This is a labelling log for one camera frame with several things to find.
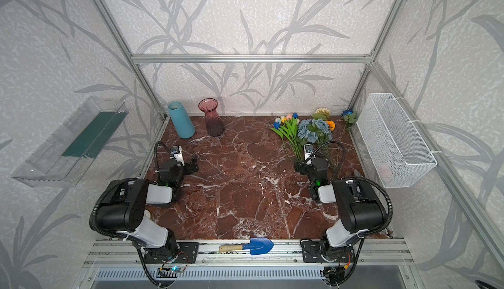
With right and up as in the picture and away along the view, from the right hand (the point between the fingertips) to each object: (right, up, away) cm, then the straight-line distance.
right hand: (306, 153), depth 94 cm
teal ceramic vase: (-63, +14, +9) cm, 65 cm away
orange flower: (+15, +14, +10) cm, 23 cm away
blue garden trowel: (-24, -34, -19) cm, 46 cm away
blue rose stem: (+30, +20, +21) cm, 42 cm away
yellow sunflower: (+13, +22, +20) cm, 32 cm away
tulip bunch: (-8, +13, +17) cm, 22 cm away
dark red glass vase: (-48, +14, +9) cm, 50 cm away
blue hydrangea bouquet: (+4, +12, +5) cm, 13 cm away
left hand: (-59, -1, 0) cm, 59 cm away
